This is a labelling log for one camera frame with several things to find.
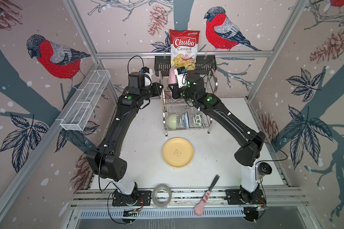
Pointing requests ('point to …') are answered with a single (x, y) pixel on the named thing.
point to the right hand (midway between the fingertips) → (165, 88)
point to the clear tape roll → (161, 196)
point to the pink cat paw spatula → (198, 209)
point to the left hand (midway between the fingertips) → (161, 84)
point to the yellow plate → (177, 152)
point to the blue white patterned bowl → (185, 120)
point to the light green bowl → (171, 121)
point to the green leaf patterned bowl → (198, 119)
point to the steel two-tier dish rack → (179, 106)
